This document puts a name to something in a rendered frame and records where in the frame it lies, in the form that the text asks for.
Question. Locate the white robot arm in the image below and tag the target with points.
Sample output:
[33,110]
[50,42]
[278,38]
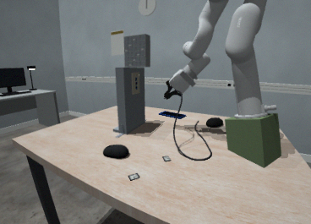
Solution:
[245,25]

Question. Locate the black computer mouse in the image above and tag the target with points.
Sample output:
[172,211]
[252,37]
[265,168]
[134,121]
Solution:
[214,122]
[116,151]

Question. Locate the beige wall plate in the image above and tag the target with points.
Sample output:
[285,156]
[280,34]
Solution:
[135,84]

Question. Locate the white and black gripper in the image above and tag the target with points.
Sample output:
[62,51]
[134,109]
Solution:
[178,83]

